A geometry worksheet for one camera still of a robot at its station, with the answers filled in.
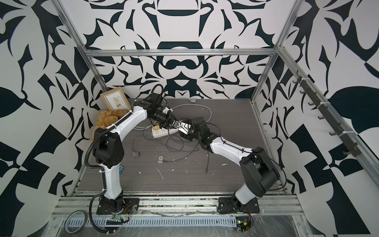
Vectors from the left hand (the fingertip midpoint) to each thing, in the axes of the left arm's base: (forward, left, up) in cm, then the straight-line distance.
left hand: (179, 123), depth 85 cm
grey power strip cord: (+29, 0, -17) cm, 34 cm away
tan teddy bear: (+13, +49, -8) cm, 51 cm away
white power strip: (+4, +12, -15) cm, 19 cm away
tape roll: (-42, +53, -16) cm, 69 cm away
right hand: (+1, -2, 0) cm, 2 cm away
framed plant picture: (+27, +45, -6) cm, 53 cm away
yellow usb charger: (+5, +16, -12) cm, 20 cm away
